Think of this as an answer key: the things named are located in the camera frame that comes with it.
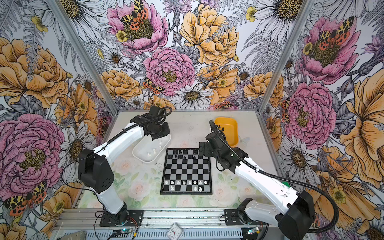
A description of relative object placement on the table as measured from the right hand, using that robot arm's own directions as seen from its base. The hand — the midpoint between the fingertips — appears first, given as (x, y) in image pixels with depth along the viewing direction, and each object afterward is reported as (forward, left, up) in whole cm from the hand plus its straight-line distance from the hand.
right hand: (209, 149), depth 79 cm
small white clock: (-33, +17, -16) cm, 41 cm away
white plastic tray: (+11, +39, -17) cm, 44 cm away
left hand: (+11, +24, -2) cm, 26 cm away
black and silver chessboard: (-5, +13, -17) cm, 22 cm away
